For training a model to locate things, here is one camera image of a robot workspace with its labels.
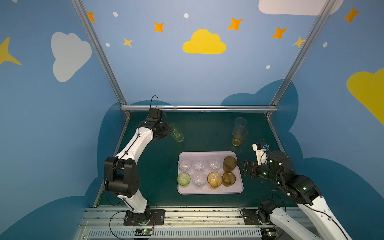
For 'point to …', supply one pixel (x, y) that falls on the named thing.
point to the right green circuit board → (269, 233)
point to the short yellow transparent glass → (214, 179)
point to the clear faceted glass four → (184, 164)
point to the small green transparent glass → (183, 179)
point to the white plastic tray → (209, 172)
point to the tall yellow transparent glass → (240, 133)
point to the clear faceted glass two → (199, 164)
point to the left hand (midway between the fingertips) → (172, 128)
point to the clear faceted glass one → (199, 179)
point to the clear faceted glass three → (214, 164)
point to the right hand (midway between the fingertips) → (245, 160)
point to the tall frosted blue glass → (240, 121)
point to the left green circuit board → (143, 232)
